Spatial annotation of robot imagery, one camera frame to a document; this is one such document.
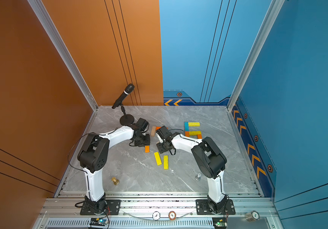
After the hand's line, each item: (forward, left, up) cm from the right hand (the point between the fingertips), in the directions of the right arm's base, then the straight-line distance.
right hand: (162, 147), depth 96 cm
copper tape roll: (-38, -6, -1) cm, 39 cm away
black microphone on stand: (+23, +28, +2) cm, 36 cm away
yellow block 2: (+12, -23, +1) cm, 26 cm away
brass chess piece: (-23, +25, +2) cm, 34 cm away
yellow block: (+20, -24, 0) cm, 31 cm away
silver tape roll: (-39, -44, +5) cm, 59 cm away
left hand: (+4, +9, +1) cm, 10 cm away
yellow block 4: (-11, -3, 0) cm, 11 cm away
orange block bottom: (+9, -26, -1) cm, 28 cm away
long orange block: (+16, +4, +1) cm, 16 cm away
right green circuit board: (-41, -30, -3) cm, 51 cm away
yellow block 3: (-8, +3, 0) cm, 9 cm away
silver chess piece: (-20, -21, +2) cm, 29 cm away
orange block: (-2, +10, +1) cm, 10 cm away
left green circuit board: (-41, +30, -2) cm, 51 cm away
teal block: (+19, -18, -1) cm, 26 cm away
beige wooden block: (+14, +8, 0) cm, 16 cm away
